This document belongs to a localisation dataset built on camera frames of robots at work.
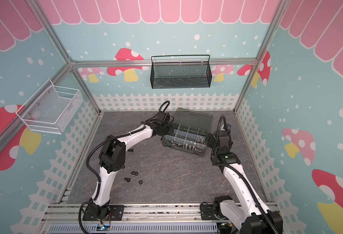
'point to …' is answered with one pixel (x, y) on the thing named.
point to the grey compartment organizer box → (190, 129)
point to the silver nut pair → (200, 139)
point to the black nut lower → (140, 182)
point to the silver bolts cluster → (185, 145)
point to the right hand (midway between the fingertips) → (215, 136)
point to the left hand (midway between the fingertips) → (173, 131)
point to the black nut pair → (136, 173)
